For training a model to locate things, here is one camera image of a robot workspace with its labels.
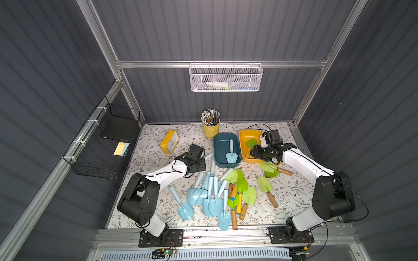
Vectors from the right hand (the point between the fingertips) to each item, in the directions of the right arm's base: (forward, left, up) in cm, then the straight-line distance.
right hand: (253, 153), depth 90 cm
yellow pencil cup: (+18, +25, -2) cm, 31 cm away
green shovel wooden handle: (+1, +3, -1) cm, 3 cm away
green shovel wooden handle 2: (-22, -8, -9) cm, 25 cm away
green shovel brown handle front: (-24, +13, -10) cm, 29 cm away
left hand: (-5, +29, -5) cm, 29 cm away
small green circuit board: (-45, +46, -13) cm, 65 cm away
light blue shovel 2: (+3, +11, -9) cm, 15 cm away
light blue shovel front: (-31, +17, -11) cm, 37 cm away
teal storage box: (+10, +14, -11) cm, 20 cm away
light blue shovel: (-29, +35, -6) cm, 46 cm away
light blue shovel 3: (-24, +21, -10) cm, 34 cm away
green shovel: (-20, +3, -12) cm, 24 cm away
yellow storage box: (+23, 0, -11) cm, 26 cm away
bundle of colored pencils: (+24, +24, +5) cm, 35 cm away
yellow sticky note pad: (-7, +66, +14) cm, 67 cm away
